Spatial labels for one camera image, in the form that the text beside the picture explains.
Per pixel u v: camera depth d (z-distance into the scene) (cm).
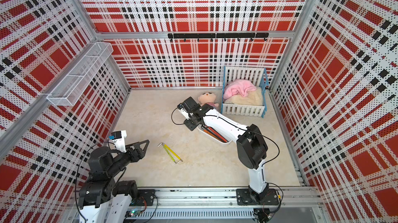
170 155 88
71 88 70
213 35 88
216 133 96
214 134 95
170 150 89
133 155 60
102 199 47
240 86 99
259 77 109
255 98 104
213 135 93
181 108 77
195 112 64
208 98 104
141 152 63
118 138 60
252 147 48
